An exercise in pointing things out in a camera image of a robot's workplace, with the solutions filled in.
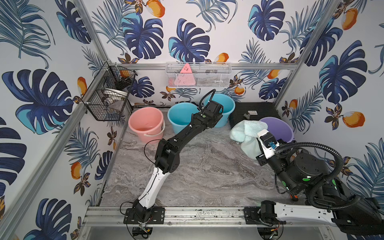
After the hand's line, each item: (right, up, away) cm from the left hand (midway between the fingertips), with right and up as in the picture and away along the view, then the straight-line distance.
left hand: (218, 122), depth 100 cm
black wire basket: (-66, +14, -16) cm, 69 cm away
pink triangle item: (-22, +27, -9) cm, 36 cm away
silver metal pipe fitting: (+22, +5, +7) cm, 24 cm away
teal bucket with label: (+8, +13, +6) cm, 16 cm away
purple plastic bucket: (+36, -4, -8) cm, 37 cm away
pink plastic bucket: (-49, 0, +7) cm, 49 cm away
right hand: (+7, -5, -46) cm, 47 cm away
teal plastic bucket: (-26, +5, -1) cm, 26 cm away
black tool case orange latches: (+23, +9, +12) cm, 27 cm away
